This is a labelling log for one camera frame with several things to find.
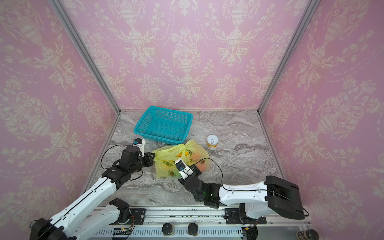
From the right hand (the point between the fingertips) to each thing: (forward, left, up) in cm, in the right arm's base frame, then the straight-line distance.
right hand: (184, 162), depth 75 cm
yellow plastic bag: (+8, -4, -3) cm, 9 cm away
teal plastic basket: (+34, +15, -11) cm, 39 cm away
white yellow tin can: (+20, -17, -12) cm, 29 cm away
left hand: (+7, +16, -3) cm, 18 cm away
